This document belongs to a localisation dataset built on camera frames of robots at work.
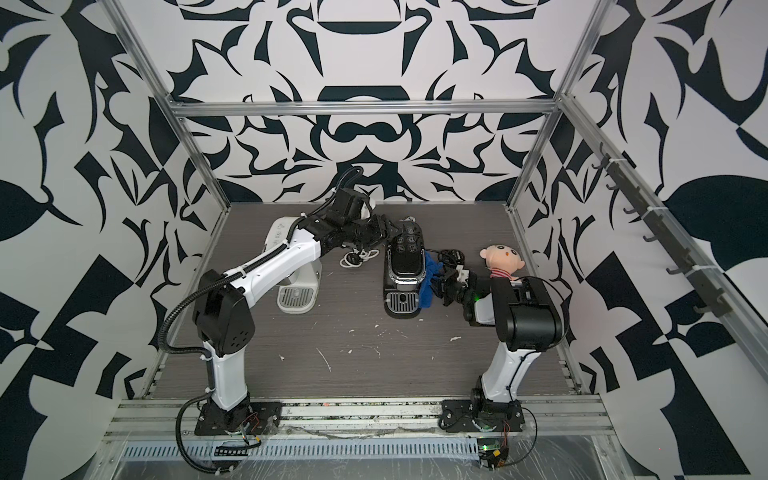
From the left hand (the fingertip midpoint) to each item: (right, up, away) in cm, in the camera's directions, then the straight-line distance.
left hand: (396, 229), depth 83 cm
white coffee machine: (-30, -20, +11) cm, 38 cm away
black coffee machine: (+2, -11, -7) cm, 13 cm away
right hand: (+9, -13, +11) cm, 20 cm away
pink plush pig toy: (+34, -10, +13) cm, 37 cm away
